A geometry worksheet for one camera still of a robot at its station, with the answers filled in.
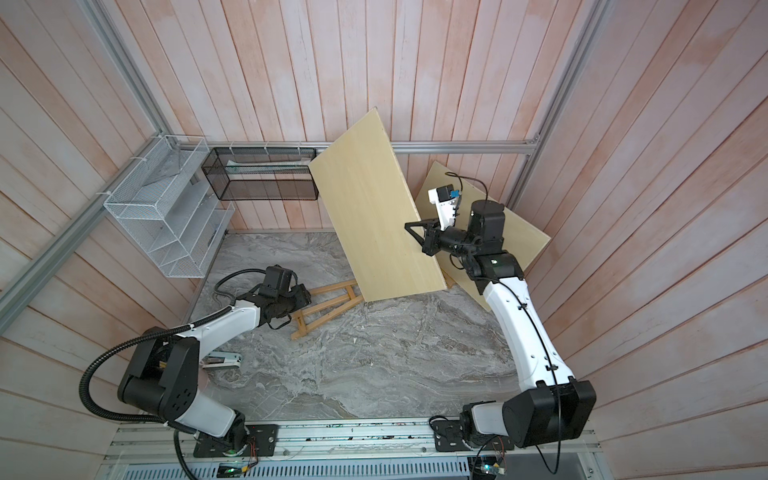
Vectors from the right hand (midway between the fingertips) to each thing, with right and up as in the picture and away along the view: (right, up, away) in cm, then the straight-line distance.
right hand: (407, 224), depth 70 cm
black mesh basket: (-49, +22, +34) cm, 64 cm away
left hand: (-31, -22, +24) cm, 44 cm away
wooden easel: (-16, -19, +31) cm, 40 cm away
